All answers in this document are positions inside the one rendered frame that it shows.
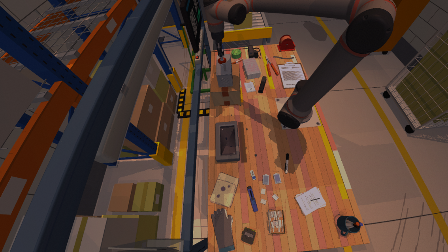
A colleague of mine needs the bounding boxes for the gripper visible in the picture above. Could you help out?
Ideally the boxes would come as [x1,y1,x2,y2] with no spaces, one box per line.
[210,30,224,59]

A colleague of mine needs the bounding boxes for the grey dater-numberer stamp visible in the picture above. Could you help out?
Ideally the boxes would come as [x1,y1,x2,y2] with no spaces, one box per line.
[216,58,234,88]

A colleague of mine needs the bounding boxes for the brown cardboard carton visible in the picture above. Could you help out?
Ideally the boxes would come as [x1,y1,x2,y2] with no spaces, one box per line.
[210,74,243,107]

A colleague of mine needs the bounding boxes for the grey stamp stand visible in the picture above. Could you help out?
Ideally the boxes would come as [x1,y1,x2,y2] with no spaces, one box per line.
[215,121,241,163]

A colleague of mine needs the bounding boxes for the roller conveyor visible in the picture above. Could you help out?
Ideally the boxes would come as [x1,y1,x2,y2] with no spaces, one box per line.
[222,11,273,43]

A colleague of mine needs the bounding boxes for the white box stack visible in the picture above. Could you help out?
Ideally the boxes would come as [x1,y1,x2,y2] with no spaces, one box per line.
[242,58,262,80]

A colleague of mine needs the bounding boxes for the yellow cardboard box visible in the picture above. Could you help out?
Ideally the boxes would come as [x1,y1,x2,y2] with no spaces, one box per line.
[241,12,253,31]

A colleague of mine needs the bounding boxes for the black display panel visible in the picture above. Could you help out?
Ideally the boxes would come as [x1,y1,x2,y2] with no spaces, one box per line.
[180,0,202,53]

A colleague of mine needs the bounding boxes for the yellow black corner guard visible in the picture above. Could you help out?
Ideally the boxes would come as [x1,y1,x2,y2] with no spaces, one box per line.
[177,88,211,119]

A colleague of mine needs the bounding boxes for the red tape dispenser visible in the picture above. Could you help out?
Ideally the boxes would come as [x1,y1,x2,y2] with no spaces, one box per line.
[277,34,296,52]

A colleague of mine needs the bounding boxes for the clipboard with paper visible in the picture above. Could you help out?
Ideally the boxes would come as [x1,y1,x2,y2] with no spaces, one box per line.
[277,62,307,89]

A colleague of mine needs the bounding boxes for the large brown cardboard box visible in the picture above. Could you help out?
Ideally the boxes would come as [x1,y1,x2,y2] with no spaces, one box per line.
[124,84,177,154]

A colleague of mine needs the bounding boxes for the grey mounting plate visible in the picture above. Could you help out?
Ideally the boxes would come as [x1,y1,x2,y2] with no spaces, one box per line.
[275,97,322,131]

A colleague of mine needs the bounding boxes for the ink-stained beige pad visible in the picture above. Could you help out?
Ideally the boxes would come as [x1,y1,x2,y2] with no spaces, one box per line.
[210,172,239,208]

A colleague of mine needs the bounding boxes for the blue utility knife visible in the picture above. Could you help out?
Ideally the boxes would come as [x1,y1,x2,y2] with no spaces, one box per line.
[247,185,259,213]

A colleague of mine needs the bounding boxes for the olive striped cardboard box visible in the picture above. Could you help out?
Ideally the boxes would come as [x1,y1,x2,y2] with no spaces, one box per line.
[132,182,164,212]

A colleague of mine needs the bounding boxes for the blue orange pallet rack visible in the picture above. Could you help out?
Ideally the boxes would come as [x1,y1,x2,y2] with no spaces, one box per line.
[0,0,186,252]

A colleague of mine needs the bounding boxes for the white paper stack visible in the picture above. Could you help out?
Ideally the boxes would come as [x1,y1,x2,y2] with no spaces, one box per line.
[295,186,327,216]

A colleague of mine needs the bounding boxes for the small brown cardboard box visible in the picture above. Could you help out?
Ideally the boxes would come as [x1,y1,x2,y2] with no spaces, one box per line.
[107,183,137,213]

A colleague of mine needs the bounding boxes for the grey work glove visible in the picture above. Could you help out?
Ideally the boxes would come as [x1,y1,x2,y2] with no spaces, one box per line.
[211,209,235,252]

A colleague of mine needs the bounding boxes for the dark blue mug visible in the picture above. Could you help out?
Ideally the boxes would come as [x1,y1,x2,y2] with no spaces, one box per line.
[337,215,361,236]

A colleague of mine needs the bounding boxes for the orange-handled pliers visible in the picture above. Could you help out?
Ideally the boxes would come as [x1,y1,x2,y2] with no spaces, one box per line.
[265,56,279,77]

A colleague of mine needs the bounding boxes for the grey steel post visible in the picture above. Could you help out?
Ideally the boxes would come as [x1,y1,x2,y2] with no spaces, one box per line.
[180,59,204,252]

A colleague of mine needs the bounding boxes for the wire cage trolley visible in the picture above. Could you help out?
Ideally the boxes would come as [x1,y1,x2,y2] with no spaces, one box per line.
[383,31,448,142]

